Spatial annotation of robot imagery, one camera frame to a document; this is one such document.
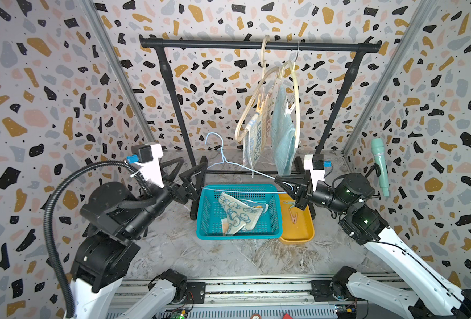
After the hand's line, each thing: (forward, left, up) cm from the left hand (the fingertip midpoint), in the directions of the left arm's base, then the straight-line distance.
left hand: (198, 162), depth 48 cm
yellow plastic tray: (+7, -35, -51) cm, 63 cm away
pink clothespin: (+9, -34, -50) cm, 61 cm away
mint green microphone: (+23, -63, -19) cm, 70 cm away
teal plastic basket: (+7, +6, -51) cm, 52 cm away
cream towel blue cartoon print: (+10, -9, -46) cm, 48 cm away
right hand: (0, -21, -9) cm, 23 cm away
